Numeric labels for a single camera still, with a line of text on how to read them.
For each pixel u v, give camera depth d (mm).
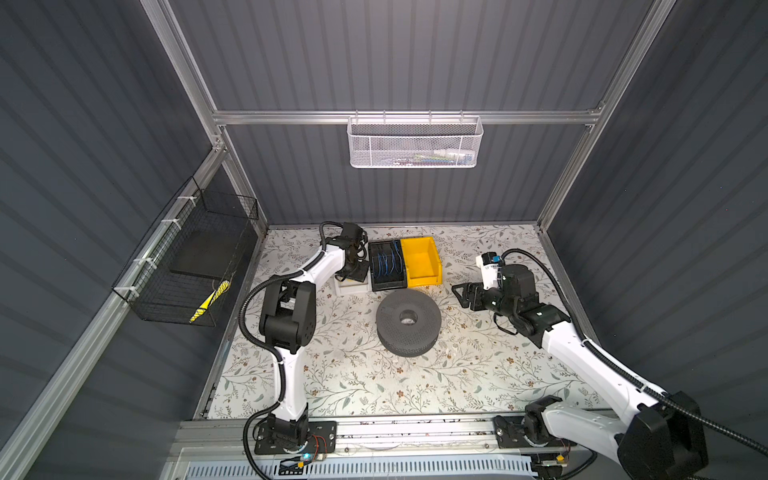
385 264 1020
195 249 752
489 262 718
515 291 630
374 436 754
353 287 984
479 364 851
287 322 545
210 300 684
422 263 1094
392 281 991
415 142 1110
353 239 810
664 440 394
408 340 826
